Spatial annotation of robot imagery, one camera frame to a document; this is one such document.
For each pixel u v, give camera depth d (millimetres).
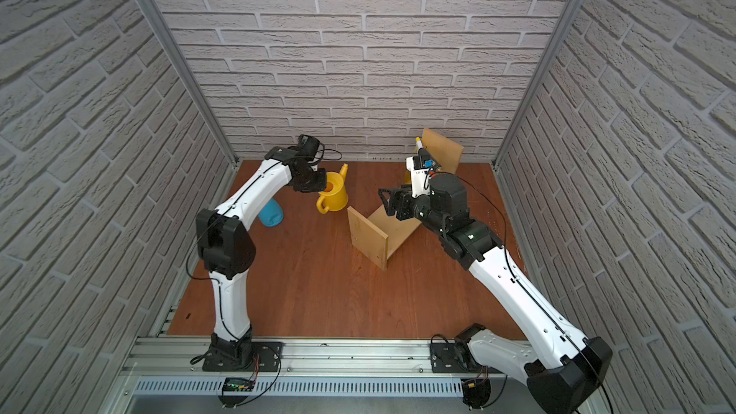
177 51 859
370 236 752
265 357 736
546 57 866
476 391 684
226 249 534
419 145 903
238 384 722
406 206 599
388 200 609
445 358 737
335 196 902
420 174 598
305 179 769
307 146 744
